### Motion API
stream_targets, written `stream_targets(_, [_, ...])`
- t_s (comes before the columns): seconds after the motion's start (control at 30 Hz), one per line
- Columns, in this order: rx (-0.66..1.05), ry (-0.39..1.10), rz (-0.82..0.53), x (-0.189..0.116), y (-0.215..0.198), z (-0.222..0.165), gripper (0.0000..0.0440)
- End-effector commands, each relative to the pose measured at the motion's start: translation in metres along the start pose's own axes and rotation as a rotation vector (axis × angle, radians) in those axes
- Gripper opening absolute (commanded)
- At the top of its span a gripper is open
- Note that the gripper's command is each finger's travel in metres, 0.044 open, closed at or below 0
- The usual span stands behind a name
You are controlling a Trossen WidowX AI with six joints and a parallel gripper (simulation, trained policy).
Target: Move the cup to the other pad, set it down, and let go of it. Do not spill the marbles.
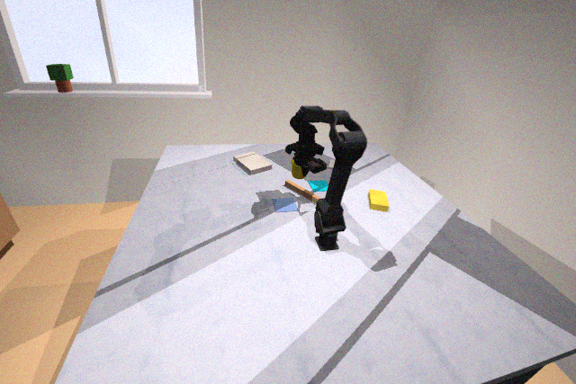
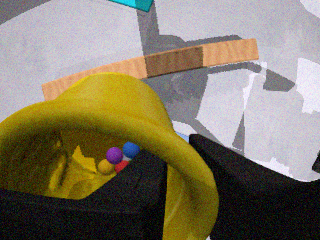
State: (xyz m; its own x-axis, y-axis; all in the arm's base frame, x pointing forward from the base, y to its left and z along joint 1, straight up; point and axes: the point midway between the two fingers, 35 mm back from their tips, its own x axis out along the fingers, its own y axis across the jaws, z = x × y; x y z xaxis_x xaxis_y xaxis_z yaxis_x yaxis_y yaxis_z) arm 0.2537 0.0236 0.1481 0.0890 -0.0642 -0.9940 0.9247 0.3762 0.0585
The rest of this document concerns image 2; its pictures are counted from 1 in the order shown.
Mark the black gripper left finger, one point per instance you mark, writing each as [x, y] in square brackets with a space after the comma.
[130, 206]

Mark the tan wooden bar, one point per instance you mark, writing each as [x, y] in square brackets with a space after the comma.
[176, 60]

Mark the yellow cup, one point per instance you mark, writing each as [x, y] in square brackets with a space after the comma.
[52, 148]

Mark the blue marble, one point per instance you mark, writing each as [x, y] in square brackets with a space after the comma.
[130, 150]

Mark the yellow marble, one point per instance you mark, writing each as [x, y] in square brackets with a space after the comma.
[105, 168]

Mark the purple marble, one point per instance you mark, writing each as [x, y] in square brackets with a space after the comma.
[114, 156]

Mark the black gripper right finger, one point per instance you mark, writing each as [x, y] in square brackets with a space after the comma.
[257, 203]

